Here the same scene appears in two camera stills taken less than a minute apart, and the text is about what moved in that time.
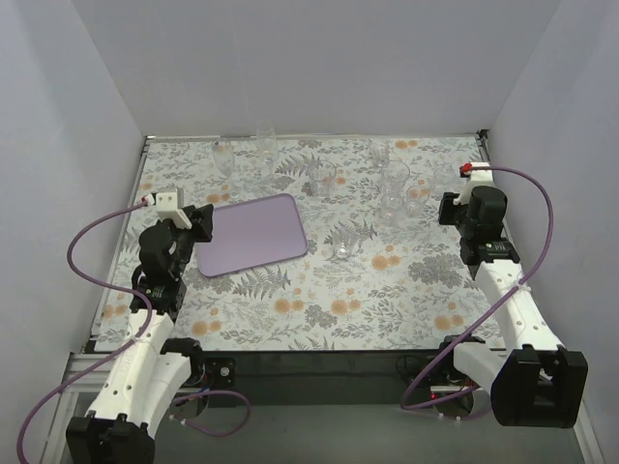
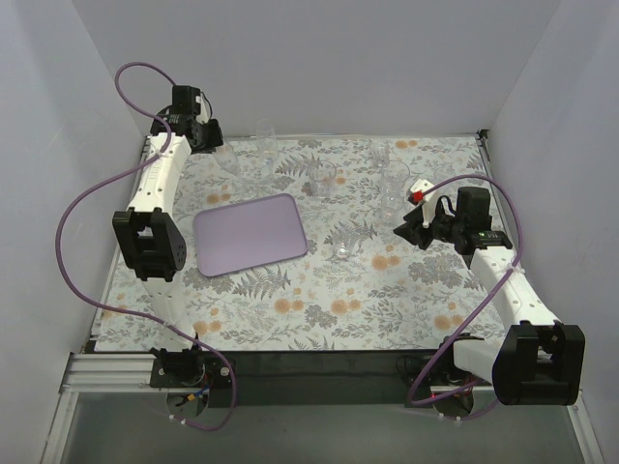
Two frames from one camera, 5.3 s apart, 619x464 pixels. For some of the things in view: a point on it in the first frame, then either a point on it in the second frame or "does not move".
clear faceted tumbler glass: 322,179 does not move
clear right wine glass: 443,179 does not move
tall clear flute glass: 268,148 does not move
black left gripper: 201,222 to 211,136
